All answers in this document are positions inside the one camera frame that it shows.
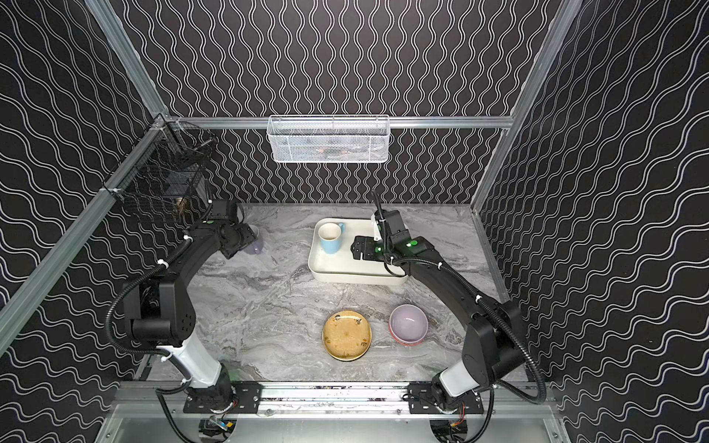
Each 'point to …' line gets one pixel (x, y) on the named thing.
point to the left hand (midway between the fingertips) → (245, 241)
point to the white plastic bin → (343, 267)
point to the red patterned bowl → (401, 342)
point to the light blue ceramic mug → (330, 236)
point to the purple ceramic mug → (254, 248)
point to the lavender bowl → (408, 323)
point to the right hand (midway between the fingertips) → (365, 248)
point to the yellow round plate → (347, 336)
